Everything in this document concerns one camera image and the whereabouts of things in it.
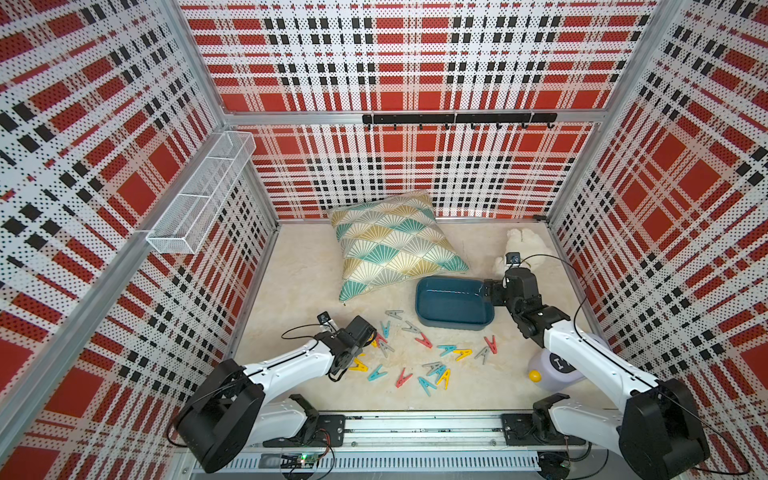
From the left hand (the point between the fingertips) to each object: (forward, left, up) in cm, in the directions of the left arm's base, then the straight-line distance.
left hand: (349, 345), depth 88 cm
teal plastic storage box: (+13, -32, +1) cm, 35 cm away
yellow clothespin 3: (-9, -28, +1) cm, 29 cm away
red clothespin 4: (+3, -9, -1) cm, 9 cm away
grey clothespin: (-2, -41, +1) cm, 41 cm away
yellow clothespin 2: (-6, -4, +1) cm, 8 cm away
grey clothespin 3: (+6, -19, 0) cm, 20 cm away
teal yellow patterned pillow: (+28, -12, +16) cm, 35 cm away
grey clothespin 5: (-1, -11, 0) cm, 11 cm away
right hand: (+14, -47, +14) cm, 51 cm away
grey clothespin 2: (+10, -13, 0) cm, 17 cm away
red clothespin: (+1, -23, 0) cm, 23 cm away
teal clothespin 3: (-9, -9, +1) cm, 12 cm away
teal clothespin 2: (+5, -11, +1) cm, 12 cm away
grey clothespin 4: (-6, -25, 0) cm, 25 cm away
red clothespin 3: (-10, -16, 0) cm, 19 cm away
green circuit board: (-28, +8, +2) cm, 29 cm away
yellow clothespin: (-3, -34, 0) cm, 34 cm away
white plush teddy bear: (+12, -49, +29) cm, 59 cm away
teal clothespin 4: (-11, -23, +1) cm, 25 cm away
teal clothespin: (-2, -30, +1) cm, 30 cm away
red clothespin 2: (0, -43, 0) cm, 43 cm away
